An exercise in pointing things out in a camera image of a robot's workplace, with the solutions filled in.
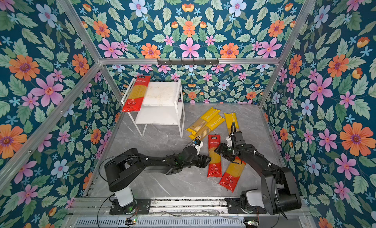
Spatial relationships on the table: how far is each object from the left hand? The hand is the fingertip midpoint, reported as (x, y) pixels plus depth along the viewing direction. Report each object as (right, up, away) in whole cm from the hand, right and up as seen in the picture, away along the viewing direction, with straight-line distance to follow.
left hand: (210, 156), depth 83 cm
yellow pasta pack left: (+3, +26, +28) cm, 38 cm away
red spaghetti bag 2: (+3, -6, +1) cm, 7 cm away
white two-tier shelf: (-26, +29, -7) cm, 40 cm away
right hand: (+5, +2, +5) cm, 7 cm away
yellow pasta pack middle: (+4, +17, +21) cm, 27 cm away
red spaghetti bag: (-40, +35, -7) cm, 53 cm away
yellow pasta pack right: (+17, +22, +25) cm, 37 cm away
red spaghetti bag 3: (+13, -10, 0) cm, 16 cm away
